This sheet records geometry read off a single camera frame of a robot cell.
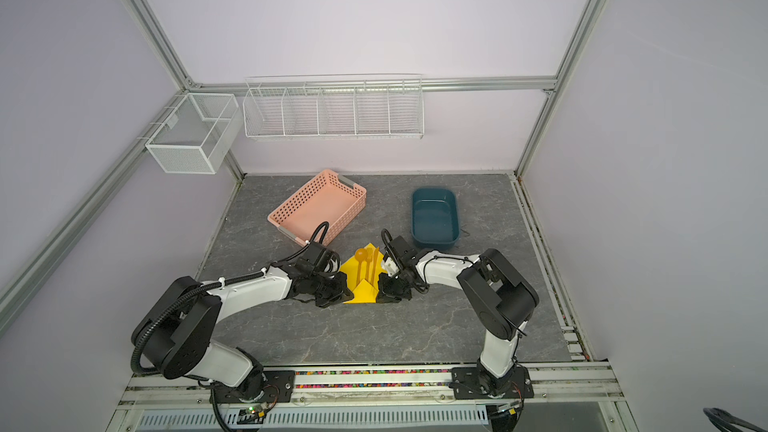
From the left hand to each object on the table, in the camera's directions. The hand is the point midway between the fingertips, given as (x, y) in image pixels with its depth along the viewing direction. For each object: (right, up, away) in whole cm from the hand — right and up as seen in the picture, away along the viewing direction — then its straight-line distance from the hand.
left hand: (354, 299), depth 85 cm
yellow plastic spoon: (0, +11, +11) cm, 15 cm away
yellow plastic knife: (+5, +8, +10) cm, 14 cm away
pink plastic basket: (-13, +30, +27) cm, 43 cm away
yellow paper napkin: (+2, +5, +8) cm, 10 cm away
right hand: (+7, -2, +2) cm, 7 cm away
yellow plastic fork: (+3, +11, +13) cm, 17 cm away
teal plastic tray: (+26, +22, +23) cm, 41 cm away
